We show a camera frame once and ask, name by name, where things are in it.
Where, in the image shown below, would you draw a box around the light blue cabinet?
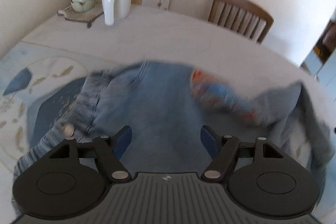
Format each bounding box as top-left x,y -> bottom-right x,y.
302,50 -> 335,88

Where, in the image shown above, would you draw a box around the woven trivet mat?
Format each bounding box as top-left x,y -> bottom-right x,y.
57,1 -> 104,28

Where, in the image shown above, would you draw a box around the blue patterned table mat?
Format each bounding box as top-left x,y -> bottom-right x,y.
1,42 -> 118,175

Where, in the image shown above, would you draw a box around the blue denim jeans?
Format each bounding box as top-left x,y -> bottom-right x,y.
12,60 -> 332,214

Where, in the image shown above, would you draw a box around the wooden slat chair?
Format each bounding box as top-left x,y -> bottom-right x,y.
208,0 -> 274,44

